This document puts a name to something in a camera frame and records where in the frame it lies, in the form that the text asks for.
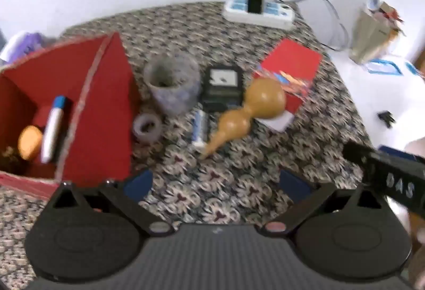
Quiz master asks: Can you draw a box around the tan gourd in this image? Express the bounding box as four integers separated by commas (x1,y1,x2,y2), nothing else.
199,79,287,159

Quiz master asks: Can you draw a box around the black digital scale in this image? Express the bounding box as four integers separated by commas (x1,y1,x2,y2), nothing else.
201,66,244,114

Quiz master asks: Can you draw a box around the tape roll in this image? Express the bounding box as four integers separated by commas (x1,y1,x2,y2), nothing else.
133,113,163,144

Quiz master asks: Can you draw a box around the blue and white tube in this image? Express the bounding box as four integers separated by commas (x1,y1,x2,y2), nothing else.
192,109,210,148

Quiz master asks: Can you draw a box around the beige gift bag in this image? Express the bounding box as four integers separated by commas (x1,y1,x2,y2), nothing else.
348,0,406,65

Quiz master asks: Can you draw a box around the white low table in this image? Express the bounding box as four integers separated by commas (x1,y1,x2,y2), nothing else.
327,0,425,151

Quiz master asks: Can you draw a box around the white power strip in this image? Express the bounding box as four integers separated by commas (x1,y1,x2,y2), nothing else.
222,0,296,29

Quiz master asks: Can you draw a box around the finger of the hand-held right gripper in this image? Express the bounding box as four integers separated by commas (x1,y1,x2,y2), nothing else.
342,141,375,166

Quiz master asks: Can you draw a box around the red cardboard box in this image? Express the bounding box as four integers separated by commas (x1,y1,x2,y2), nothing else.
0,32,140,201

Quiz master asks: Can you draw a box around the floral patterned blanket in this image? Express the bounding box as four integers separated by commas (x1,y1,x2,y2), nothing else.
0,1,376,290

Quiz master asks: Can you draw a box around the orange round object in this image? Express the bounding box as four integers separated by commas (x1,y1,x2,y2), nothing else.
18,125,44,160

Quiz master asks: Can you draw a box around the small black clip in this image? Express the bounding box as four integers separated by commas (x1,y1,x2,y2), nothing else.
377,110,396,128

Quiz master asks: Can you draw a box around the red packet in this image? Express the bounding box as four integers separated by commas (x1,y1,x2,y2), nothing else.
250,38,323,133

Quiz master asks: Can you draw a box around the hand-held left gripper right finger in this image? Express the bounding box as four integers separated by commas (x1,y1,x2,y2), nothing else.
262,170,387,239

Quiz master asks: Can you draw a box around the purple plastic bag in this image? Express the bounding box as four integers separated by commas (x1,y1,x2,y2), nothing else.
0,30,57,65

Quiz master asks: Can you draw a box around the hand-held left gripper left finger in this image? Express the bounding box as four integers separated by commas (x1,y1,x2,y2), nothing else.
50,170,175,238

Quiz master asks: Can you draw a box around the white marker with blue cap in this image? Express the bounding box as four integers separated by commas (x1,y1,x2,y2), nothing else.
40,96,67,164

